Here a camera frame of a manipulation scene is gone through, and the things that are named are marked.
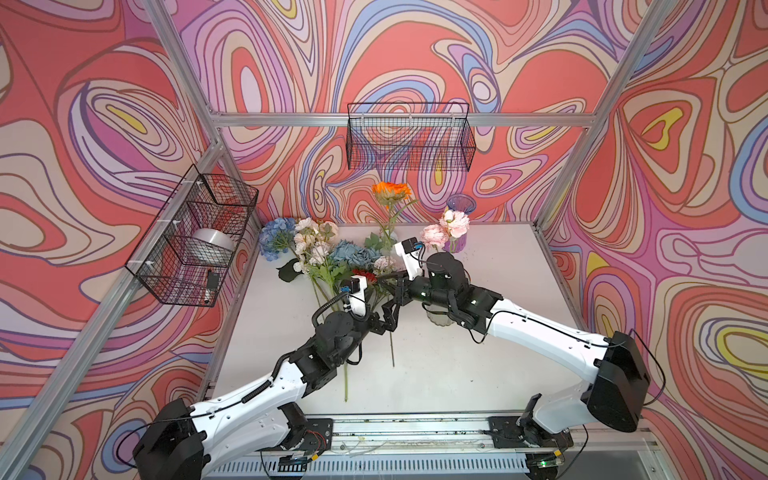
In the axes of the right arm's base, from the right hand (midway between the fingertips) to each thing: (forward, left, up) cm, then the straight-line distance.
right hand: (381, 286), depth 73 cm
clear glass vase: (-11, -12, +4) cm, 17 cm away
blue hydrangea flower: (+33, +38, -15) cm, 52 cm away
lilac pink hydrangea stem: (+15, -1, -10) cm, 18 cm away
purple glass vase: (+36, -28, -5) cm, 46 cm away
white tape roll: (+7, +41, +9) cm, 42 cm away
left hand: (-2, -2, -1) cm, 3 cm away
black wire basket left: (+3, +51, +8) cm, 52 cm away
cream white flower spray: (+27, +24, -14) cm, 39 cm away
